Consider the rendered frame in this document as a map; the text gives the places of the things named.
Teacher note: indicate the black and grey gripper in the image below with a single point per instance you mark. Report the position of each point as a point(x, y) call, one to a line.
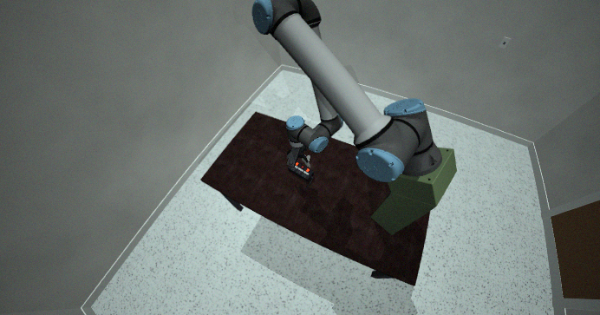
point(305, 159)

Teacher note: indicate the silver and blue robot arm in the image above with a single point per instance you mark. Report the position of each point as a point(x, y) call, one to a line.
point(385, 150)

